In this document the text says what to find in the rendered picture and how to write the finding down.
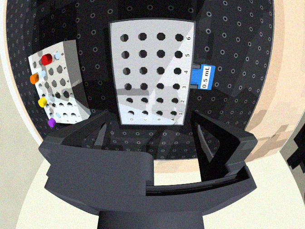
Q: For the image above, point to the orange-capped tube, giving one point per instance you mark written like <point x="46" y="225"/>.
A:
<point x="37" y="76"/>

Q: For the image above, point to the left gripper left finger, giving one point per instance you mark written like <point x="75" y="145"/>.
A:
<point x="73" y="135"/>

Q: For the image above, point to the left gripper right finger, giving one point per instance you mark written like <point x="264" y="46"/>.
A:
<point x="235" y="144"/>

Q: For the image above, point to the yellow-capped white tube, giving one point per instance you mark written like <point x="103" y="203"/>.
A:
<point x="44" y="100"/>

